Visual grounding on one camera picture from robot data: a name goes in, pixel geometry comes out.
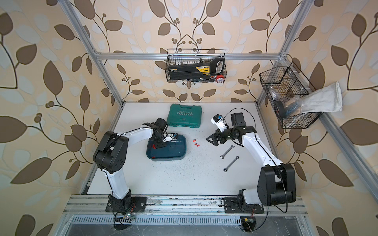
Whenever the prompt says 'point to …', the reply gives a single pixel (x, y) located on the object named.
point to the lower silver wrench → (226, 169)
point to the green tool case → (182, 115)
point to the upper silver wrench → (222, 156)
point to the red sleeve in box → (153, 146)
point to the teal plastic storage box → (174, 150)
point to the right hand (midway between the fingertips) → (213, 134)
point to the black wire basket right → (283, 87)
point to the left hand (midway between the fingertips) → (162, 140)
